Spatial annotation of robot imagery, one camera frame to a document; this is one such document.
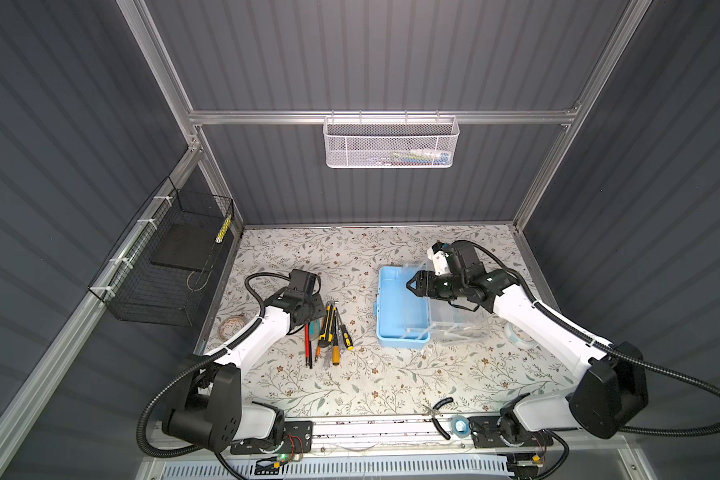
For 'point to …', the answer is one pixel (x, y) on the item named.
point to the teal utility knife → (315, 327)
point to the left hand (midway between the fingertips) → (317, 308)
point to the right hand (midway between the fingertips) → (417, 287)
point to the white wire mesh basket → (390, 141)
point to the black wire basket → (160, 273)
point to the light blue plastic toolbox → (408, 319)
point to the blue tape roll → (460, 426)
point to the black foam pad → (190, 246)
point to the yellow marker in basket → (223, 229)
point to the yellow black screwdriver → (346, 336)
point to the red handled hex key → (308, 347)
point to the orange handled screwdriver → (336, 357)
